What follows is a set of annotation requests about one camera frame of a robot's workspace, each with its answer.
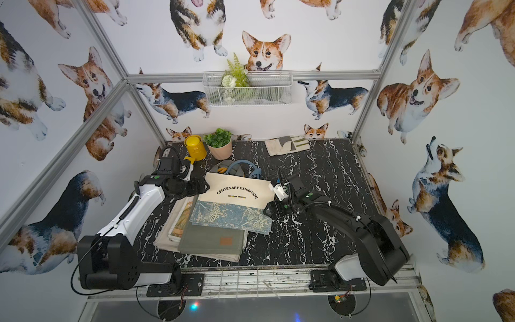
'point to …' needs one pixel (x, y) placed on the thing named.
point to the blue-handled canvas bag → (238, 199)
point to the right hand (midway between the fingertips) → (268, 208)
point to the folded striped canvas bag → (282, 144)
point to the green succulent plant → (219, 138)
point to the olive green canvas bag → (199, 238)
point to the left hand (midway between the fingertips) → (203, 184)
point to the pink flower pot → (221, 153)
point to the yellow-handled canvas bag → (182, 218)
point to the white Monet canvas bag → (161, 241)
